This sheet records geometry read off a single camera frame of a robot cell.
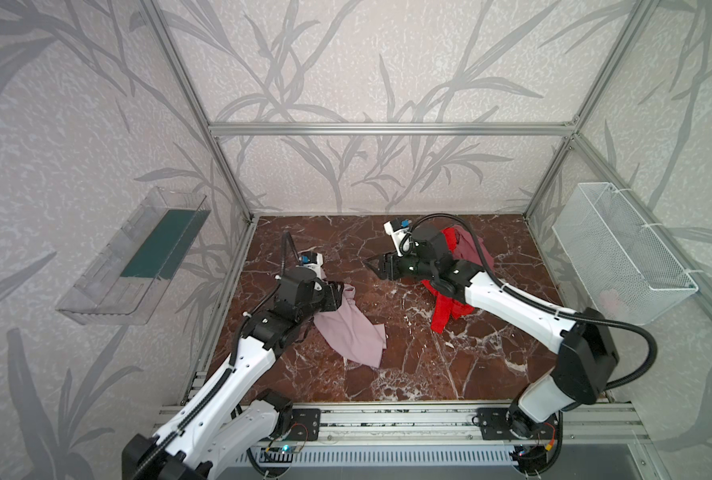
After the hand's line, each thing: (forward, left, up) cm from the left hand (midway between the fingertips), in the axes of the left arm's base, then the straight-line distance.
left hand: (340, 275), depth 77 cm
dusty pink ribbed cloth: (+20, -41, -14) cm, 47 cm away
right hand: (+6, -8, +3) cm, 10 cm away
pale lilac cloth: (-8, -2, -18) cm, 20 cm away
